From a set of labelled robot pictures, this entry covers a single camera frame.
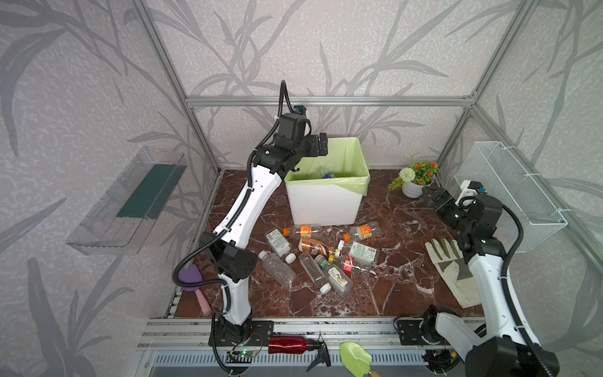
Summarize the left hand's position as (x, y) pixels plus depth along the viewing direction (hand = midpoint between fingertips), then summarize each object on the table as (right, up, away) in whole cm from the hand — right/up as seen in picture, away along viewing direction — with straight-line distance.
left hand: (320, 131), depth 74 cm
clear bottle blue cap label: (+4, -13, +21) cm, 25 cm away
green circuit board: (-24, -69, -3) cm, 73 cm away
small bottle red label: (+10, -45, +9) cm, 47 cm away
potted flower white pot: (+41, -14, +25) cm, 50 cm away
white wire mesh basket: (+55, -15, -4) cm, 57 cm away
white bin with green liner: (+3, -19, +4) cm, 19 cm away
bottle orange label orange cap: (+17, -35, +18) cm, 43 cm away
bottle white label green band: (+6, -49, +5) cm, 50 cm away
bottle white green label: (-15, -40, +17) cm, 46 cm away
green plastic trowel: (+11, -69, -4) cm, 70 cm away
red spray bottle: (-6, -65, -5) cm, 65 cm away
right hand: (+36, -18, +2) cm, 41 cm away
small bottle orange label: (-6, -35, +18) cm, 40 cm away
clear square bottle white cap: (-2, -50, +13) cm, 52 cm away
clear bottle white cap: (-15, -47, +10) cm, 51 cm away
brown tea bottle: (-2, -40, +14) cm, 43 cm away
